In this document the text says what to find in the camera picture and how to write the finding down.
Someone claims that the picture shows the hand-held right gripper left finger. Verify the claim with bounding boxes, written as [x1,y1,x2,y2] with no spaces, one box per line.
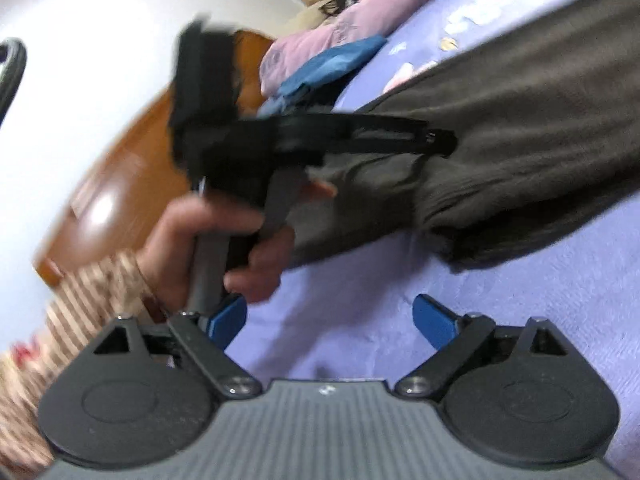
[92,294,263,402]

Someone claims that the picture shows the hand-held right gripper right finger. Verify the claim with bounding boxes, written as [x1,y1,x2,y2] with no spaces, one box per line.
[393,294,567,402]

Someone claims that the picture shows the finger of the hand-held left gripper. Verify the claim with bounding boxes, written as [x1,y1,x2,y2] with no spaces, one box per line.
[320,113,457,162]

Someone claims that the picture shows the dark grey pants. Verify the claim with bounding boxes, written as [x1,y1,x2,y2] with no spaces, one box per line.
[278,0,640,272]

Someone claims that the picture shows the person's left forearm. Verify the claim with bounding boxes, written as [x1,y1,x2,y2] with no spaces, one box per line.
[0,249,168,468]

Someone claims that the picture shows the person's left hand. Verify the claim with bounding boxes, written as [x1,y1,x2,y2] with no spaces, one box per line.
[136,179,337,306]

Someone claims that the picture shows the purple floral bedsheet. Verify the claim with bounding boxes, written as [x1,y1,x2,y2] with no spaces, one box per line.
[225,0,640,389]

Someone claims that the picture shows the blue cloth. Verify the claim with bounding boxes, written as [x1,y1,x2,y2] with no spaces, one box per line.
[258,35,389,117]

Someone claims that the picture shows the wooden headboard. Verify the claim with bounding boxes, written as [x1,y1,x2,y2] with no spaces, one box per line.
[33,29,282,288]

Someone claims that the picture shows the pink quilt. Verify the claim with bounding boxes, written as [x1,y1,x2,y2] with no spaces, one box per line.
[261,0,453,97]

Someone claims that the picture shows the beige pillow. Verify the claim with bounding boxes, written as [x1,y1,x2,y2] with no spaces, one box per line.
[284,2,332,37]

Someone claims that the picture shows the black round frame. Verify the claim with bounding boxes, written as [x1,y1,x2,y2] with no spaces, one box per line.
[0,37,29,122]

